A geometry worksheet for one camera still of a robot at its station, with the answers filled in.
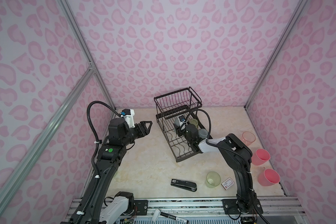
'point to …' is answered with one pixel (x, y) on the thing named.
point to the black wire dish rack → (170, 107)
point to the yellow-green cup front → (213, 179)
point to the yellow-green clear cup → (195, 122)
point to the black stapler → (187, 185)
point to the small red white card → (227, 183)
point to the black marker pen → (157, 213)
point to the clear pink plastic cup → (248, 138)
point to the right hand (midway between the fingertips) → (179, 121)
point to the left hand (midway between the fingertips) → (149, 123)
